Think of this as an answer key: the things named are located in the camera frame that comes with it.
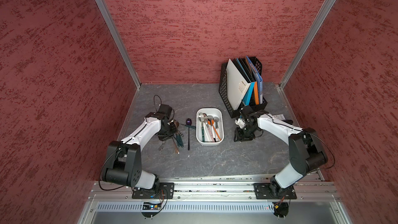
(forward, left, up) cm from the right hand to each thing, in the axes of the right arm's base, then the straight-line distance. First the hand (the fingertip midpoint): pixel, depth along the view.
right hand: (238, 141), depth 87 cm
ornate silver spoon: (-1, +46, -3) cm, 46 cm away
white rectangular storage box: (+21, +11, 0) cm, 24 cm away
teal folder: (+22, -7, +14) cm, 27 cm away
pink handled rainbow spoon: (+19, +19, -1) cm, 27 cm away
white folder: (+26, -1, +20) cm, 33 cm away
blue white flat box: (+18, -32, -3) cm, 37 cm away
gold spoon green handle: (+14, +37, -2) cm, 40 cm away
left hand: (+2, +38, +3) cm, 38 cm away
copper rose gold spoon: (-4, +35, -1) cm, 36 cm away
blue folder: (+27, -12, +25) cm, 39 cm away
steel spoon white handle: (+17, +11, -3) cm, 21 cm away
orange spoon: (+15, +15, -2) cm, 21 cm away
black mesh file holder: (+37, +6, +6) cm, 38 cm away
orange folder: (+24, -13, +15) cm, 31 cm away
